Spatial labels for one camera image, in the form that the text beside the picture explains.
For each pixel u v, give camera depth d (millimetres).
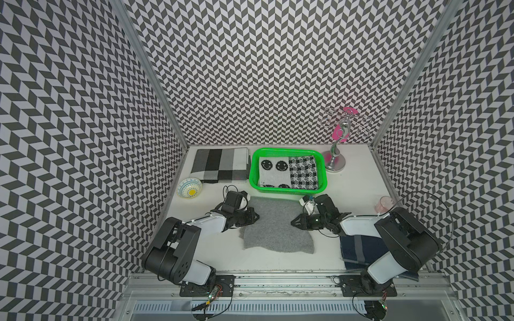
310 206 843
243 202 767
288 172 1001
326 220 710
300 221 823
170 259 432
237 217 784
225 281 738
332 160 1090
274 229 827
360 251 793
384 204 915
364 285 653
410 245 448
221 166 1086
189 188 989
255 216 858
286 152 1084
